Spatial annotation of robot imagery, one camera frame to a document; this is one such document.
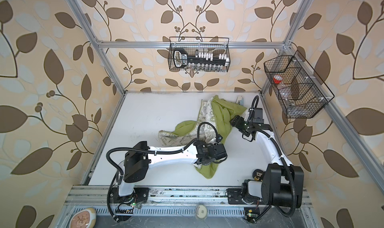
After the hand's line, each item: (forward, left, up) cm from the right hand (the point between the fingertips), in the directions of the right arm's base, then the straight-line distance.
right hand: (235, 125), depth 86 cm
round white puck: (-40, +22, -2) cm, 46 cm away
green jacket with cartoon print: (-6, +15, +10) cm, 19 cm away
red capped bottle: (+15, -22, +21) cm, 34 cm away
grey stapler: (+29, -9, -9) cm, 31 cm away
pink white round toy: (-41, +75, -10) cm, 86 cm away
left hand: (-13, +17, -4) cm, 21 cm away
